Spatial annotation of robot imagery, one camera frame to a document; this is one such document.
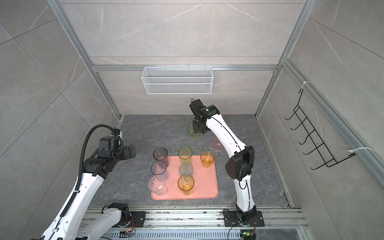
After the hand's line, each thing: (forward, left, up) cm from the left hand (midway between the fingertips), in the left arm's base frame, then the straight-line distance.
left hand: (122, 144), depth 76 cm
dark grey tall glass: (-1, -18, -8) cm, 20 cm away
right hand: (+12, -41, -3) cm, 43 cm away
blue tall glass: (-7, -17, -15) cm, 24 cm away
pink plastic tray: (-14, -43, -23) cm, 51 cm away
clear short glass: (-13, -15, -22) cm, 30 cm away
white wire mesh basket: (+47, -27, +7) cm, 55 cm away
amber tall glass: (-16, -32, -15) cm, 39 cm away
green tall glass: (+1, -32, -13) cm, 34 cm away
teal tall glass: (-7, -32, -15) cm, 36 cm away
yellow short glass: (+1, -45, -19) cm, 49 cm away
